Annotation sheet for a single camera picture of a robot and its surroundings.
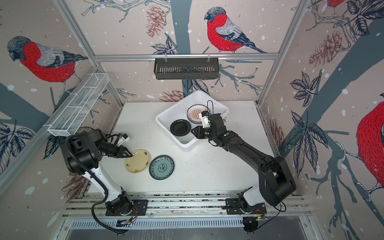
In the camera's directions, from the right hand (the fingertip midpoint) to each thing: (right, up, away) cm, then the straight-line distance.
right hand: (191, 132), depth 82 cm
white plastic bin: (-10, +12, +27) cm, 31 cm away
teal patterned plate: (-18, -21, +6) cm, 29 cm away
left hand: (-41, -16, +8) cm, 45 cm away
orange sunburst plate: (0, +11, +31) cm, 33 cm away
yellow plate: (-32, -19, +7) cm, 38 cm away
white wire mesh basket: (-60, +9, -8) cm, 61 cm away
